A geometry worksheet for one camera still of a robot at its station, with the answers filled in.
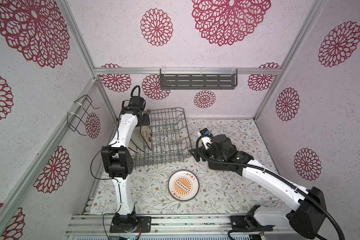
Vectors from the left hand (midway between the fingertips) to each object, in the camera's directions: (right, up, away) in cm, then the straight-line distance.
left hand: (141, 124), depth 94 cm
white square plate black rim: (-6, -13, +1) cm, 15 cm away
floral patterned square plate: (+2, -5, +6) cm, 8 cm away
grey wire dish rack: (+18, -11, +13) cm, 25 cm away
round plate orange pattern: (+26, -35, -10) cm, 45 cm away
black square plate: (+40, -18, -36) cm, 57 cm away
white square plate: (-2, -9, 0) cm, 9 cm away
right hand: (+33, -11, -17) cm, 39 cm away
